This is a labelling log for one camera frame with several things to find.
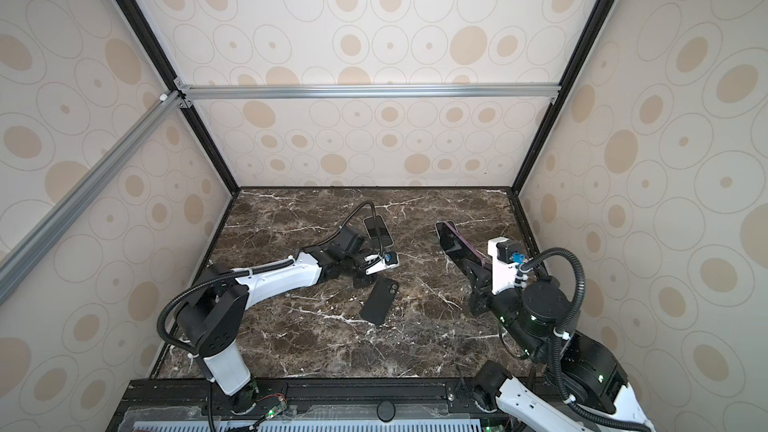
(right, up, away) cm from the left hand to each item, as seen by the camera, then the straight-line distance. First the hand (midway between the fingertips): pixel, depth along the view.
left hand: (390, 266), depth 86 cm
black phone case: (-3, -11, +3) cm, 12 cm away
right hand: (+16, +6, -27) cm, 32 cm away
